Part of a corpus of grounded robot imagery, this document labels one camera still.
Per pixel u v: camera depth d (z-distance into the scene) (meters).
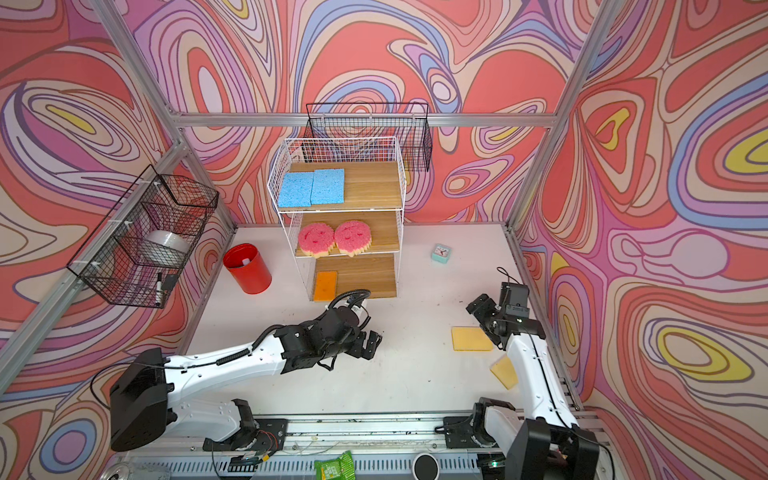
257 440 0.72
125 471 0.58
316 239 0.78
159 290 0.72
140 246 0.70
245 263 0.99
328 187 0.70
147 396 0.40
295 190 0.69
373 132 0.96
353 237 0.78
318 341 0.59
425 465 0.65
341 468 0.69
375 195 0.71
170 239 0.74
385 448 0.73
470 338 0.92
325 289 0.99
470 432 0.73
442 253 1.08
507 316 0.62
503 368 0.83
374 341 0.70
